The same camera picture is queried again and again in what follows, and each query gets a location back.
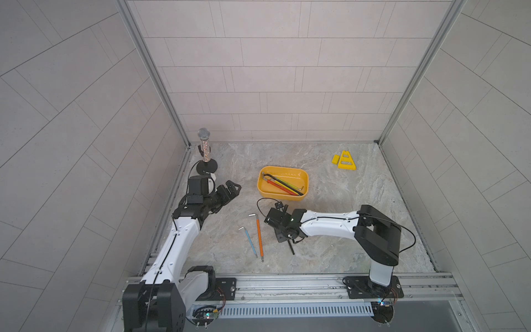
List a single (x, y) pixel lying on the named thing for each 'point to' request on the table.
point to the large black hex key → (281, 182)
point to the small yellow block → (335, 159)
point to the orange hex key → (252, 214)
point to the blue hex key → (243, 227)
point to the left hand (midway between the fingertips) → (237, 189)
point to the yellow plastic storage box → (297, 176)
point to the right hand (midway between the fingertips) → (281, 234)
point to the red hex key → (283, 189)
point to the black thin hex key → (291, 247)
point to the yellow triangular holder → (352, 167)
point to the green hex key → (291, 185)
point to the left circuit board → (205, 315)
